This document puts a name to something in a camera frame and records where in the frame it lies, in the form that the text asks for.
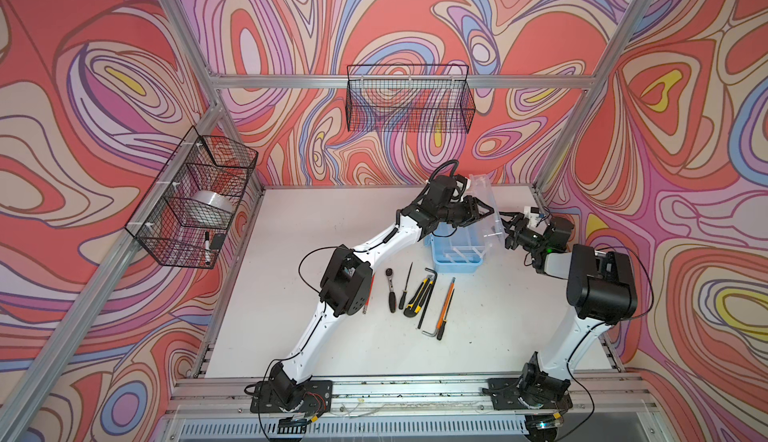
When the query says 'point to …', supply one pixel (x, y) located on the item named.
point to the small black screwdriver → (404, 292)
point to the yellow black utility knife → (418, 299)
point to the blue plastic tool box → (462, 248)
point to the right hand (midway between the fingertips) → (493, 224)
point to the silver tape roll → (210, 201)
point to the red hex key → (368, 300)
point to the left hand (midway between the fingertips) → (496, 212)
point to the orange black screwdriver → (443, 314)
